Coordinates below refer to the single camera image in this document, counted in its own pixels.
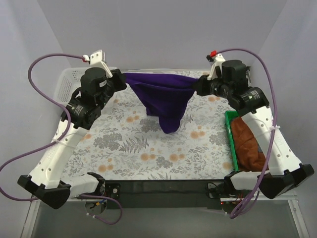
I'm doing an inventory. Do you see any purple cable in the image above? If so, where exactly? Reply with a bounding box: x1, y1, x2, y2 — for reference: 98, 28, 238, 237
0, 53, 124, 226
215, 48, 277, 220

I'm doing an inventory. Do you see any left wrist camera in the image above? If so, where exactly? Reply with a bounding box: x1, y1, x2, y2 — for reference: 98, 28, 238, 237
82, 50, 113, 78

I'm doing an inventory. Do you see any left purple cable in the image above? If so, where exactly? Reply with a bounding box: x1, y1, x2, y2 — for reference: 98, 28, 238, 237
0, 53, 124, 226

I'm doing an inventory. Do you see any purple towel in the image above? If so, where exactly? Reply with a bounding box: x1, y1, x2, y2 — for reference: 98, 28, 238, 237
125, 73, 198, 134

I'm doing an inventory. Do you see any floral table mat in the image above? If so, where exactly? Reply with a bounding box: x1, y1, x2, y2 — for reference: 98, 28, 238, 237
62, 87, 235, 180

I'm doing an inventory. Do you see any green plastic bin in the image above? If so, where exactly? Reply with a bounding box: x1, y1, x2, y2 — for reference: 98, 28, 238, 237
224, 111, 242, 172

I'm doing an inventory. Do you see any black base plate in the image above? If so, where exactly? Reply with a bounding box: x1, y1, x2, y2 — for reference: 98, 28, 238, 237
99, 179, 248, 210

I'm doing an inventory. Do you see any brown towel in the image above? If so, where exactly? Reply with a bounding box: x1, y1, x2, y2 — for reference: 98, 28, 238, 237
230, 117, 265, 172

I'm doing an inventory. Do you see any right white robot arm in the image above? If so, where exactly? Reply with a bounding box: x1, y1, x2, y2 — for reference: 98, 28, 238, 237
193, 59, 314, 199

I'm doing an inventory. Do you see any white plastic basket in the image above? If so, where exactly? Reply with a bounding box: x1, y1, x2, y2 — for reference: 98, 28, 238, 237
53, 66, 119, 105

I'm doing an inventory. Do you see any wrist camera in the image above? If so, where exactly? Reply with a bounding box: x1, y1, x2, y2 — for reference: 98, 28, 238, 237
206, 51, 225, 81
82, 50, 113, 78

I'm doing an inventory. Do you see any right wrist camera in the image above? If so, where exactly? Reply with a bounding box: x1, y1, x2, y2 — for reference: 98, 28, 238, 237
206, 51, 225, 81

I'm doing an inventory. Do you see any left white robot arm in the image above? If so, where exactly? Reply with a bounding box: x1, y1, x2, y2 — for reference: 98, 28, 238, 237
17, 67, 127, 209

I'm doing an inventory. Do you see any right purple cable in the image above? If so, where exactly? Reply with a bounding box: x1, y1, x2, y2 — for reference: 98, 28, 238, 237
215, 48, 277, 220

